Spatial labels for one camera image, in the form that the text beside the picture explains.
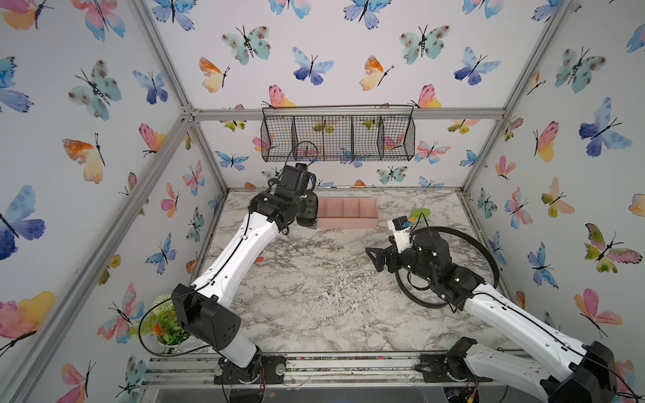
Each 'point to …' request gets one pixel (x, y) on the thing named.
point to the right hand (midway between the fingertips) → (381, 241)
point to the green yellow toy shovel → (417, 212)
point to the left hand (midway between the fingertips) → (308, 199)
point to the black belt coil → (457, 231)
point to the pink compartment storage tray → (347, 213)
